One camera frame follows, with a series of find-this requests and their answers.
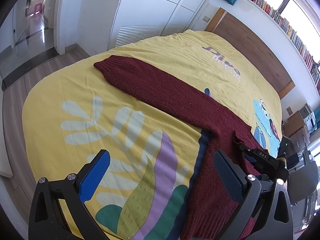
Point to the yellow dinosaur bedspread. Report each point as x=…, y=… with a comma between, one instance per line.
x=72, y=114

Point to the wooden drawer cabinet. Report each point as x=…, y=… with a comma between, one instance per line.
x=296, y=130

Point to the dark red knit sweater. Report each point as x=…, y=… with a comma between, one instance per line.
x=209, y=205

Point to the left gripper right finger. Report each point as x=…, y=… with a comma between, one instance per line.
x=261, y=197

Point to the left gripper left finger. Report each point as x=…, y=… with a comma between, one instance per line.
x=47, y=220

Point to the white printer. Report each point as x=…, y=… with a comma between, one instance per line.
x=309, y=118

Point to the row of books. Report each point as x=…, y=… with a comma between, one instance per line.
x=298, y=28

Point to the wooden headboard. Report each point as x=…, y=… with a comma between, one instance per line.
x=253, y=48

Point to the grey desk chair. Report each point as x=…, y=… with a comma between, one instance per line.
x=303, y=182

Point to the white wardrobe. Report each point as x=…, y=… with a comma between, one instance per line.
x=105, y=24

